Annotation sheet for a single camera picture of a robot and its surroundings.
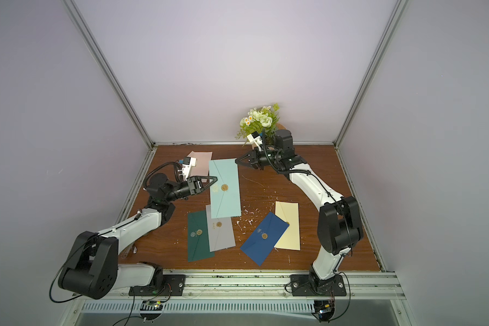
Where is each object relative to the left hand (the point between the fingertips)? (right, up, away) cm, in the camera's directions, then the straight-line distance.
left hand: (216, 183), depth 72 cm
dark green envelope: (-10, -26, +11) cm, 30 cm away
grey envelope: (-1, -23, +15) cm, 28 cm away
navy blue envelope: (+18, -25, +12) cm, 34 cm away
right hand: (+7, +11, +1) cm, 13 cm away
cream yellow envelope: (+31, -16, +21) cm, 41 cm away
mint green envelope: (+3, -3, 0) cm, 5 cm away
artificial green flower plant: (+18, +26, +15) cm, 35 cm away
